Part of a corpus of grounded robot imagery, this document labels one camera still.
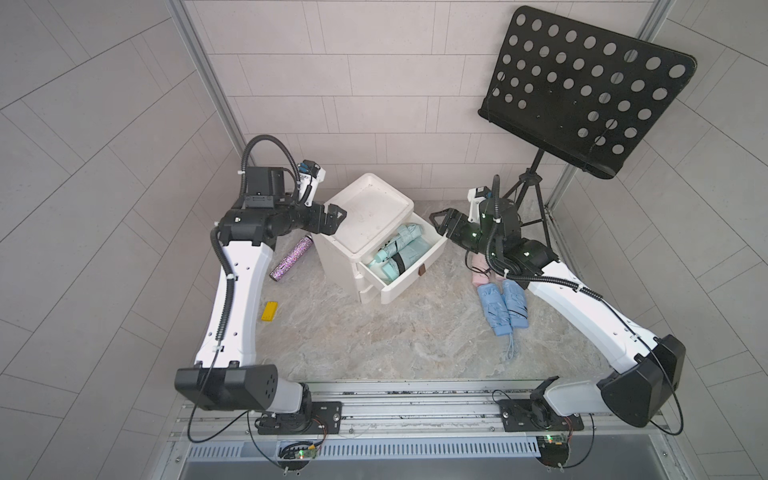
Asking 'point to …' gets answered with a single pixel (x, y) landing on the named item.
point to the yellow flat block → (269, 311)
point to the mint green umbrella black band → (398, 262)
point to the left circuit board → (296, 455)
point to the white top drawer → (421, 264)
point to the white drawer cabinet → (379, 211)
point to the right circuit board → (554, 449)
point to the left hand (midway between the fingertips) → (333, 204)
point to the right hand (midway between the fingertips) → (434, 220)
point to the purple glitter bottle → (291, 258)
